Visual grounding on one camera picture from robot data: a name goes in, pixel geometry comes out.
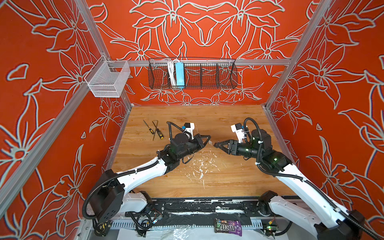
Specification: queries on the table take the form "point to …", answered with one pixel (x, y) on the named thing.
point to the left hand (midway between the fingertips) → (212, 136)
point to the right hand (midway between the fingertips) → (217, 146)
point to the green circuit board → (270, 229)
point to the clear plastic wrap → (175, 232)
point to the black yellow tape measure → (101, 229)
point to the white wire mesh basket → (108, 78)
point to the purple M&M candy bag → (228, 226)
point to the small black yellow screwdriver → (150, 129)
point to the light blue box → (180, 75)
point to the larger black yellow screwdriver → (159, 132)
